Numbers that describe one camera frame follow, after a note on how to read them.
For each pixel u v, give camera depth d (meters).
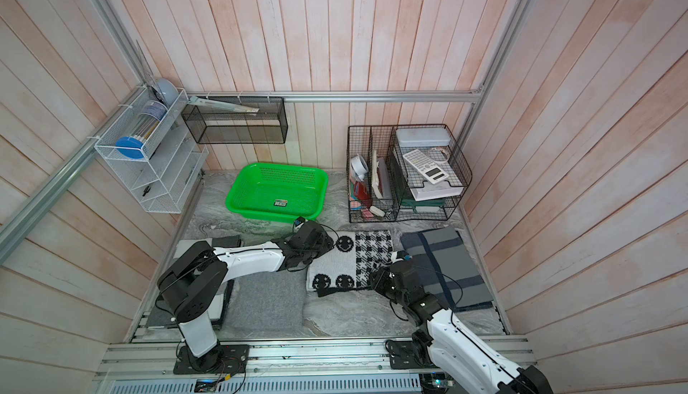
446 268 0.89
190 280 0.49
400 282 0.65
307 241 0.72
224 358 0.72
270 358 0.75
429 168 0.90
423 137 1.01
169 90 0.84
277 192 1.12
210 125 1.01
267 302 0.80
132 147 0.69
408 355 0.73
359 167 1.10
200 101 0.92
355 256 0.89
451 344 0.52
